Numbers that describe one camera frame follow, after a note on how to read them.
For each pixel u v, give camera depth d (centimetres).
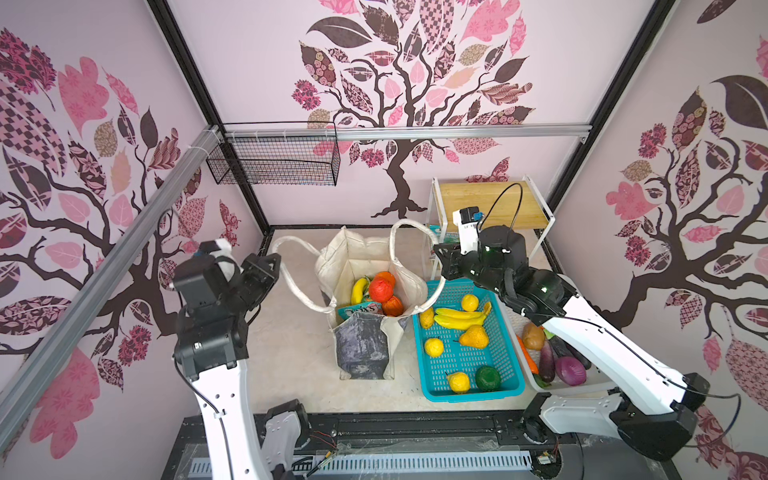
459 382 77
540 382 79
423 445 73
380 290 84
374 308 85
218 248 54
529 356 85
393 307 87
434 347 83
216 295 42
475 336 85
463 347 88
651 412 39
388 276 90
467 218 55
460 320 91
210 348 39
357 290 91
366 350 73
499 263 46
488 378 77
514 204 81
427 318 89
